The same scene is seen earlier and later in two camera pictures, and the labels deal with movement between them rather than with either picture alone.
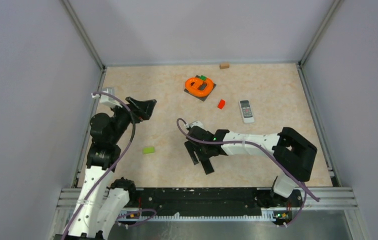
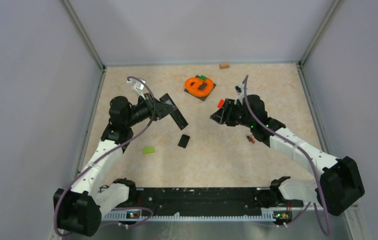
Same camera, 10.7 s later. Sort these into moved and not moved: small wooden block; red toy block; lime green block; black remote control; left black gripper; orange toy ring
Moved: left black gripper; black remote control
Not moved: lime green block; orange toy ring; small wooden block; red toy block
